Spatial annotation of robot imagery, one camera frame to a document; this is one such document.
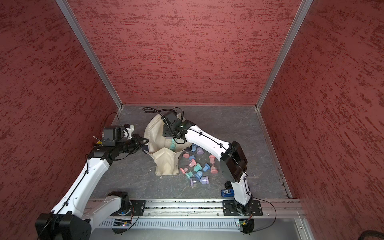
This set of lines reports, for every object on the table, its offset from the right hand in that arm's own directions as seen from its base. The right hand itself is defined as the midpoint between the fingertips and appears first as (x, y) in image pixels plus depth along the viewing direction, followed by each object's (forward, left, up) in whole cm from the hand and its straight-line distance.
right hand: (167, 134), depth 84 cm
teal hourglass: (0, -1, -14) cm, 14 cm away
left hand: (-7, +9, +3) cm, 12 cm away
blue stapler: (-29, -33, -13) cm, 46 cm away
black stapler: (-25, -34, -14) cm, 44 cm away
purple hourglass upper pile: (-5, -19, -13) cm, 24 cm away
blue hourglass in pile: (-18, -18, -14) cm, 29 cm away
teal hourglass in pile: (-19, -13, -14) cm, 26 cm away
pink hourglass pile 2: (-16, -27, -14) cm, 34 cm away
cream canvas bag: (-3, +7, -9) cm, 11 cm away
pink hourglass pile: (-12, -14, -14) cm, 24 cm away
